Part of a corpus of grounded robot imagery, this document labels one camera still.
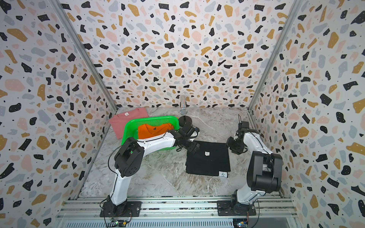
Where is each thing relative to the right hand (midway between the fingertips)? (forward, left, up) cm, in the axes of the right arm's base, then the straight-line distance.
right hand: (229, 147), depth 91 cm
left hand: (+1, +22, 0) cm, 22 cm away
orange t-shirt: (+13, +57, -1) cm, 59 cm away
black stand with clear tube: (+24, +31, -2) cm, 39 cm away
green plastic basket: (+13, +68, +1) cm, 69 cm away
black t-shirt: (-5, +11, -6) cm, 14 cm away
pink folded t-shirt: (+28, +80, -2) cm, 85 cm away
